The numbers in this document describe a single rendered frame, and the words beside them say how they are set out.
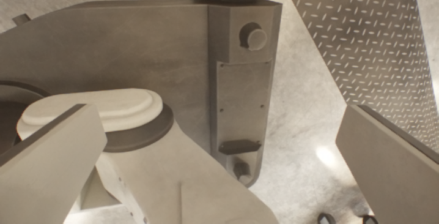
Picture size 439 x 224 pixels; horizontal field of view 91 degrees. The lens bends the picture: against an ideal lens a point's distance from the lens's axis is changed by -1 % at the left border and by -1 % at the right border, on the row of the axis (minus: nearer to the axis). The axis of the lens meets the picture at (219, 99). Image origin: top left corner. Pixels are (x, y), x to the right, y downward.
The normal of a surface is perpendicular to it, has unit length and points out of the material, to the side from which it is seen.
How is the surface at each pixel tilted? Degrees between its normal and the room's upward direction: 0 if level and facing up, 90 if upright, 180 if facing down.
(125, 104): 90
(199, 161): 90
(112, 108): 90
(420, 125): 0
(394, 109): 0
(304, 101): 0
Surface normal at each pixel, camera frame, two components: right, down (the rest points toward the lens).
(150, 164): 0.00, -0.87
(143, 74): 0.19, 0.48
